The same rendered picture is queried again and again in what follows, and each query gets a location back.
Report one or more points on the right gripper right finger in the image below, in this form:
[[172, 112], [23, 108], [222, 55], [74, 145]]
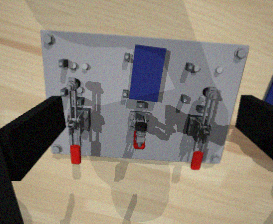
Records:
[[255, 121]]

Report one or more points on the grey metal fixture plate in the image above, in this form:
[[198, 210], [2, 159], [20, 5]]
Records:
[[108, 74]]

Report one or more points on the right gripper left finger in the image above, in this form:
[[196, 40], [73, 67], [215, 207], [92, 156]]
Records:
[[23, 141]]

